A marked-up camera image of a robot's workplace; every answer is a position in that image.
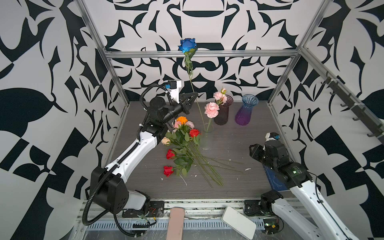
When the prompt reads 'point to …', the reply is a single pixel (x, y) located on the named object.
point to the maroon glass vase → (222, 119)
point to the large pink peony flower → (211, 110)
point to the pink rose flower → (176, 124)
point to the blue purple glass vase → (243, 116)
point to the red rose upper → (194, 132)
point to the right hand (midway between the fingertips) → (252, 146)
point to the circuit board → (271, 225)
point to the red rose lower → (168, 170)
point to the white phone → (243, 226)
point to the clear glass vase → (206, 136)
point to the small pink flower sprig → (220, 97)
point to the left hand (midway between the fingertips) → (198, 90)
